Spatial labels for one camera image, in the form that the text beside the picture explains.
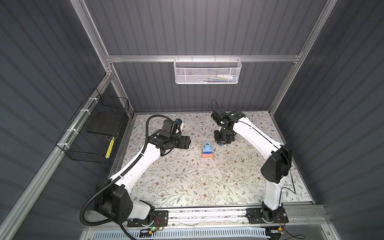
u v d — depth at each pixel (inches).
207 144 34.3
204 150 35.7
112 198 15.8
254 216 28.7
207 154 37.0
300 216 29.8
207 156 37.1
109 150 26.7
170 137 23.9
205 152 36.9
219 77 36.1
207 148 34.9
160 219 28.5
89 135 28.4
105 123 29.5
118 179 16.7
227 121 23.5
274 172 19.3
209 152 36.6
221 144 30.1
